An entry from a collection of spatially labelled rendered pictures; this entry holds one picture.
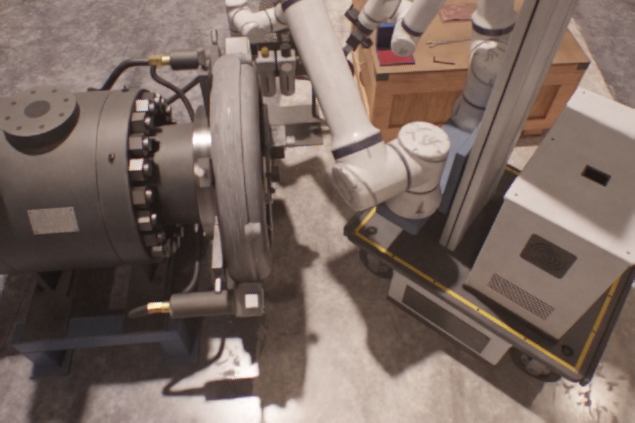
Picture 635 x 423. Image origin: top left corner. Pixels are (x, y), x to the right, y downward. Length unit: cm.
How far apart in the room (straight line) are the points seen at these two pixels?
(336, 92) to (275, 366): 109
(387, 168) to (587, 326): 90
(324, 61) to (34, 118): 82
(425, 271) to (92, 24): 271
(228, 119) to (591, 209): 98
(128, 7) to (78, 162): 235
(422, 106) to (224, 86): 129
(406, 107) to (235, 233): 134
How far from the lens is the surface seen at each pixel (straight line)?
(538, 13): 125
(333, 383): 201
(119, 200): 153
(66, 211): 159
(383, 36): 244
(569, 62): 262
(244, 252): 146
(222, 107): 142
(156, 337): 192
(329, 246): 225
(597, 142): 169
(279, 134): 182
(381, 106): 245
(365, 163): 141
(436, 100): 252
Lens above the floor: 192
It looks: 51 degrees down
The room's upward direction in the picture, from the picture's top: straight up
